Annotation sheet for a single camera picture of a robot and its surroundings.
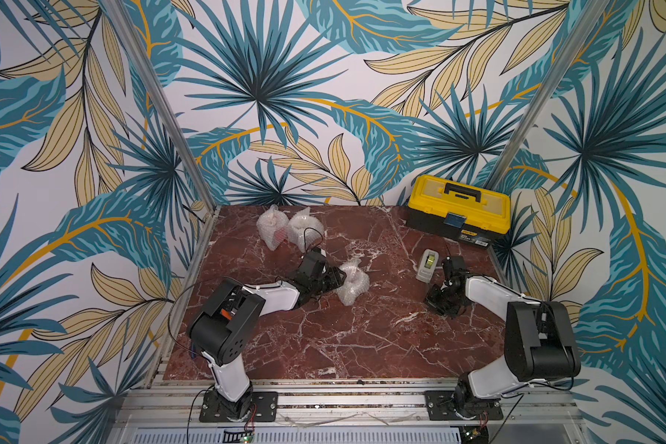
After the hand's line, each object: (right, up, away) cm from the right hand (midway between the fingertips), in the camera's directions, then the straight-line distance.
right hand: (429, 308), depth 92 cm
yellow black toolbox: (+14, +33, +6) cm, 36 cm away
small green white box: (+1, +13, +6) cm, 15 cm away
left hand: (-29, +9, 0) cm, 30 cm away
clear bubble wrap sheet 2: (-24, +9, -4) cm, 27 cm away
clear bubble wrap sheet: (-55, +27, +10) cm, 62 cm away
